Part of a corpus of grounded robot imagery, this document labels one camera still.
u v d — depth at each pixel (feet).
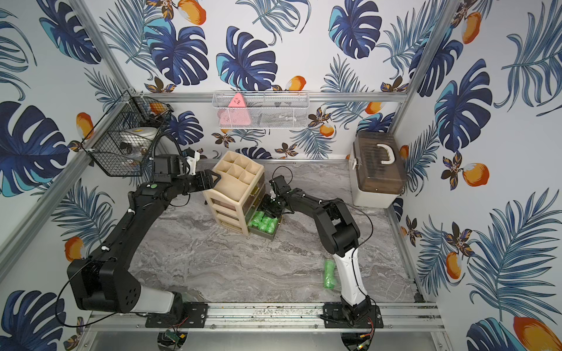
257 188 2.74
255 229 3.01
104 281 1.34
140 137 2.62
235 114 2.95
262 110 3.32
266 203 2.88
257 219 3.03
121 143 2.88
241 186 2.62
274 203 2.88
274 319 2.46
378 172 3.19
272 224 3.03
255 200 2.87
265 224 3.04
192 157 2.38
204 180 2.32
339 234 1.85
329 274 2.68
